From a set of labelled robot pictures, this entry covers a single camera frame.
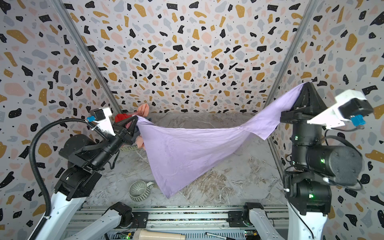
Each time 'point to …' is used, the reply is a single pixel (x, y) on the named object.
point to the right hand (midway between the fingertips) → (303, 81)
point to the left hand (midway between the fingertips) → (135, 114)
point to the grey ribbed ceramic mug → (139, 190)
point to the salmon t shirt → (142, 111)
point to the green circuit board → (124, 235)
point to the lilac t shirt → (176, 152)
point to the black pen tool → (220, 236)
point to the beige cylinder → (143, 234)
